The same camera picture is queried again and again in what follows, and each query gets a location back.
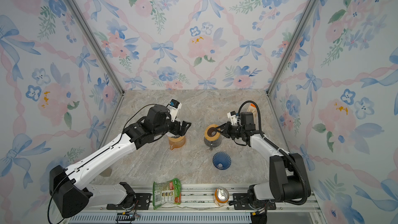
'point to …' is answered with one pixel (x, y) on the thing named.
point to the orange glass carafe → (176, 142)
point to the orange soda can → (221, 195)
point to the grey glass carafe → (212, 143)
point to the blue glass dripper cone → (222, 160)
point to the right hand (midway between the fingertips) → (216, 128)
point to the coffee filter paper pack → (252, 108)
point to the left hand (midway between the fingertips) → (184, 119)
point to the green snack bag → (169, 192)
